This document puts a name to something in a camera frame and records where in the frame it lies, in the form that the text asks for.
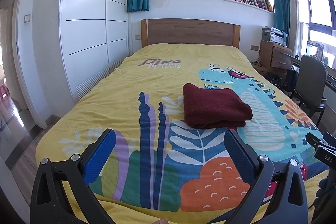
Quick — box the dark red knitted sweater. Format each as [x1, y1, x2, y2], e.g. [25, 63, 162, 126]
[183, 83, 253, 129]

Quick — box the dark grey office chair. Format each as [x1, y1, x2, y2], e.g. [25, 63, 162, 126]
[290, 55, 327, 127]

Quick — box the yellow dinosaur print bed cover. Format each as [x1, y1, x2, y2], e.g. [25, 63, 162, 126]
[35, 44, 327, 223]

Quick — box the wooden drawer cabinet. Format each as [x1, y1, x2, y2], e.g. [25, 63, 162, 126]
[259, 40, 292, 70]

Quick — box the grey printer on cabinet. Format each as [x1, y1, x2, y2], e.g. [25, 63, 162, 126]
[261, 27, 288, 47]

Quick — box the teal right curtain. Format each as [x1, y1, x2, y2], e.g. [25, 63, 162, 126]
[274, 0, 290, 35]

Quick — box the white sliding wardrobe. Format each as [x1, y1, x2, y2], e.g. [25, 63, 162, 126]
[59, 0, 129, 102]

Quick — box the wooden headboard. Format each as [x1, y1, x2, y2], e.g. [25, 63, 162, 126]
[141, 18, 241, 48]

